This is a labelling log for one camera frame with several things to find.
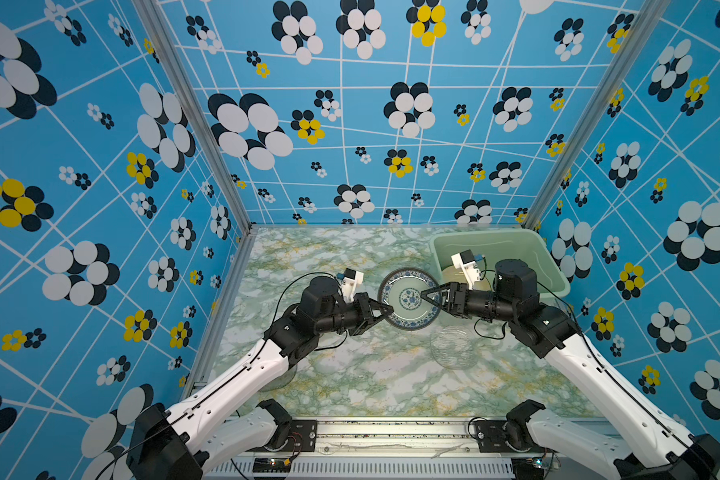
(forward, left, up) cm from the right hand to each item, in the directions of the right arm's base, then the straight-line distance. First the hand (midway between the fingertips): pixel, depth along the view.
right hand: (427, 298), depth 67 cm
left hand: (-3, +7, -1) cm, 8 cm away
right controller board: (-29, -23, -29) cm, 47 cm away
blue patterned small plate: (+3, +5, -1) cm, 6 cm away
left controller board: (-29, +37, -30) cm, 56 cm away
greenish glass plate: (-10, +38, -27) cm, 48 cm away
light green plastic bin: (+28, -28, -13) cm, 41 cm away
